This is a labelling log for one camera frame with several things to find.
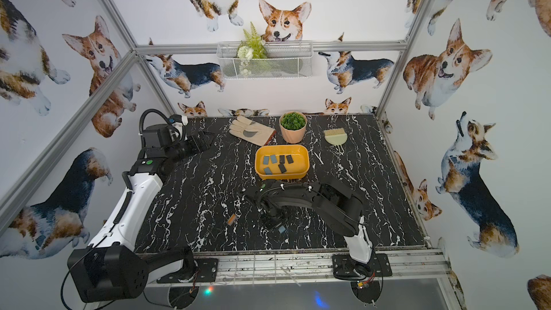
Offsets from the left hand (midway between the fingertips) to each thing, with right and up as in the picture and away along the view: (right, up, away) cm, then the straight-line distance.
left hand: (210, 133), depth 79 cm
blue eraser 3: (+19, -17, +21) cm, 33 cm away
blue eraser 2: (+21, -12, +25) cm, 35 cm away
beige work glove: (+9, +1, +35) cm, 36 cm away
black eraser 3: (+26, -16, +22) cm, 37 cm away
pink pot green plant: (+31, +4, +25) cm, 40 cm away
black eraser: (+26, -12, +25) cm, 38 cm away
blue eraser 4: (+26, -36, +3) cm, 45 cm away
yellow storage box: (+33, -17, +22) cm, 43 cm away
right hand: (+24, -36, +4) cm, 44 cm away
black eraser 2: (+29, -12, +25) cm, 40 cm away
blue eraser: (+18, -13, +25) cm, 33 cm away
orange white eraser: (+6, -34, +7) cm, 36 cm away
